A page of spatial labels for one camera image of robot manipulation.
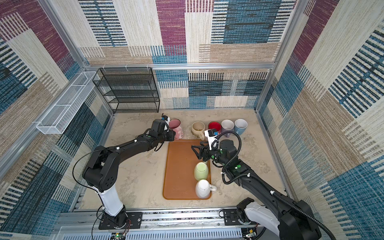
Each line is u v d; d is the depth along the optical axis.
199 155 0.69
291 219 0.40
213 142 0.67
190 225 0.73
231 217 0.73
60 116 0.72
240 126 0.99
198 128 1.04
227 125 1.04
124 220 0.70
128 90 1.11
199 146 0.69
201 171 0.79
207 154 0.67
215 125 1.05
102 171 0.49
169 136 0.85
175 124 0.97
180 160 0.94
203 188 0.74
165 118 0.85
